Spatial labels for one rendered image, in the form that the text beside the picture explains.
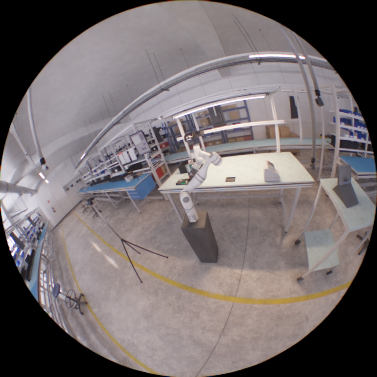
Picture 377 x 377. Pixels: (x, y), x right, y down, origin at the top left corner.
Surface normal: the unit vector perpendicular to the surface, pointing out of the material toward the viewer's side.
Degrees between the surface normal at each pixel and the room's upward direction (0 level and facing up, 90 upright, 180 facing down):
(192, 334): 0
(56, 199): 90
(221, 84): 90
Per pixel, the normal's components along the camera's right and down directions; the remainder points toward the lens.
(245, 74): -0.38, 0.57
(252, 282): -0.31, -0.82
